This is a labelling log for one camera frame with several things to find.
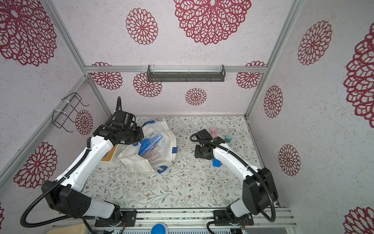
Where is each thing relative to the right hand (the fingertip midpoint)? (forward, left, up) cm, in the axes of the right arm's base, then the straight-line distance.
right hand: (198, 152), depth 85 cm
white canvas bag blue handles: (+6, +28, -9) cm, 30 cm away
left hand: (+2, +29, +12) cm, 32 cm away
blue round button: (-37, +19, -9) cm, 42 cm away
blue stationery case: (-1, -12, -11) cm, 16 cm away
